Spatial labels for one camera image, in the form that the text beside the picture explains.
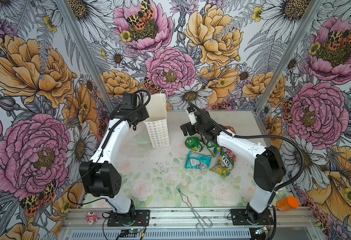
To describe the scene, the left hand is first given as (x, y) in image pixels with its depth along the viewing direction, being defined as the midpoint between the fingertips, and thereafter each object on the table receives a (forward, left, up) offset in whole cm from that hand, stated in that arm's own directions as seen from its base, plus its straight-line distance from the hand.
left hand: (145, 118), depth 84 cm
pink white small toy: (-44, +24, -21) cm, 54 cm away
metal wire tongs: (-45, -28, -25) cm, 58 cm away
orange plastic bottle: (-41, -68, -15) cm, 81 cm away
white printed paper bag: (-5, -7, +2) cm, 9 cm away
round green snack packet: (-5, -28, -19) cm, 34 cm away
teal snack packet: (-16, -28, -20) cm, 38 cm away
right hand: (-1, -24, -7) cm, 25 cm away
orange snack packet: (+9, -55, -21) cm, 60 cm away
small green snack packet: (-8, -40, -19) cm, 45 cm away
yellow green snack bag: (-20, -44, -15) cm, 50 cm away
